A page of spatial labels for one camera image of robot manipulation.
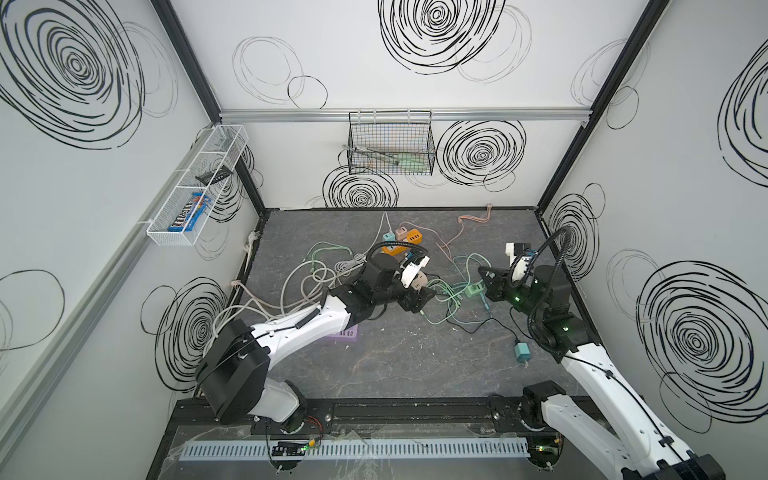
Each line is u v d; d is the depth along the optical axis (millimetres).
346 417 759
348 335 846
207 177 783
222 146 916
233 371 416
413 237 1084
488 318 894
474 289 802
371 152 846
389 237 1026
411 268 683
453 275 1020
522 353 794
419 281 963
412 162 867
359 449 771
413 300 691
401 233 1043
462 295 815
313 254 1055
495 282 718
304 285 965
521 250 653
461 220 1156
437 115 1850
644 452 402
